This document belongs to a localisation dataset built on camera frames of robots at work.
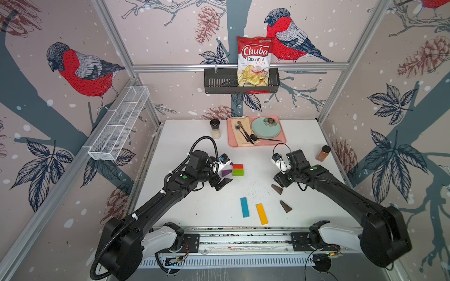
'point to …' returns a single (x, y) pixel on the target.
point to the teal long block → (244, 207)
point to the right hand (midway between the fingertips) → (279, 172)
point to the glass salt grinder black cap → (215, 132)
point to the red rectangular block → (238, 166)
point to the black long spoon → (254, 137)
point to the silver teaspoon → (237, 127)
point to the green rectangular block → (238, 172)
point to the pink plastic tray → (235, 139)
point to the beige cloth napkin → (244, 133)
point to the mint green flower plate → (266, 127)
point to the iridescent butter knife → (244, 130)
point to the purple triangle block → (224, 172)
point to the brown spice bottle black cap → (323, 154)
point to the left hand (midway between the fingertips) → (227, 167)
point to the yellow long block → (262, 214)
